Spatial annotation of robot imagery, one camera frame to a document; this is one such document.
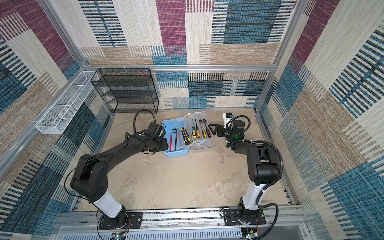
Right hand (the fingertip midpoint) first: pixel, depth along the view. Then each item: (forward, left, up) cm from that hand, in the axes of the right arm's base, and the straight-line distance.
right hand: (212, 126), depth 94 cm
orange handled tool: (-12, +20, -4) cm, 23 cm away
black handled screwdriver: (-2, +12, -1) cm, 12 cm away
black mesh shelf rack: (+32, +59, +5) cm, 67 cm away
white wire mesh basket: (-12, +75, +22) cm, 79 cm away
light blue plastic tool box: (+3, +25, -11) cm, 28 cm away
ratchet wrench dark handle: (-3, +3, 0) cm, 4 cm away
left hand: (-10, +28, -3) cm, 30 cm away
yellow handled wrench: (-2, +6, -1) cm, 6 cm away
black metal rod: (+1, +24, -13) cm, 27 cm away
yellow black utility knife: (-5, +16, -4) cm, 18 cm away
